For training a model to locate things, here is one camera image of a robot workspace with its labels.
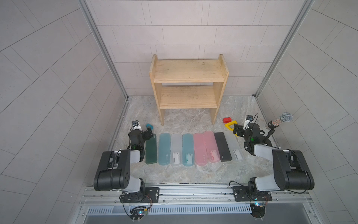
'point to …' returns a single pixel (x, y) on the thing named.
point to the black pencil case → (225, 155)
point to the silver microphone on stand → (284, 117)
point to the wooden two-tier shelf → (191, 84)
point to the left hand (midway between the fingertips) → (144, 125)
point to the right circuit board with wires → (258, 209)
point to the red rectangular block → (226, 120)
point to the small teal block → (149, 125)
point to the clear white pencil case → (234, 148)
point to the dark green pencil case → (151, 150)
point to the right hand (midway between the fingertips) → (241, 123)
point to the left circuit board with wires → (137, 212)
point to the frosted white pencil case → (176, 149)
